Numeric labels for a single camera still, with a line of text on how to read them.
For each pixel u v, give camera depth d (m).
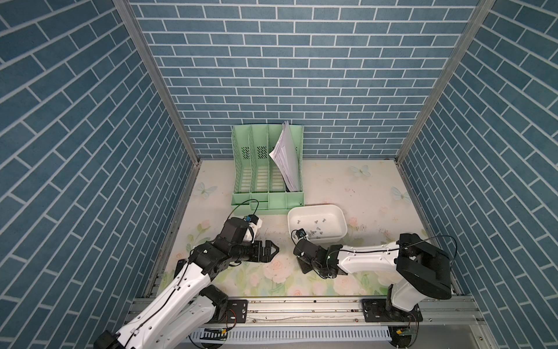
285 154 0.89
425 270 0.45
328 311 0.75
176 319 0.53
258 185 1.09
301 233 0.77
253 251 0.66
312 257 0.65
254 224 0.70
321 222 0.96
